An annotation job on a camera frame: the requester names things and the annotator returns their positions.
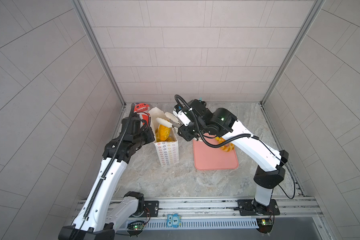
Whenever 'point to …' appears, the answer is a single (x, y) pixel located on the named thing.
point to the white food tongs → (171, 121)
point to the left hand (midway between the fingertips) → (157, 130)
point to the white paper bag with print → (167, 152)
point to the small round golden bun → (162, 133)
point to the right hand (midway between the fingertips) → (180, 131)
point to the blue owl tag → (173, 220)
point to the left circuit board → (136, 225)
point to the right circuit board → (265, 225)
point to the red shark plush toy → (141, 109)
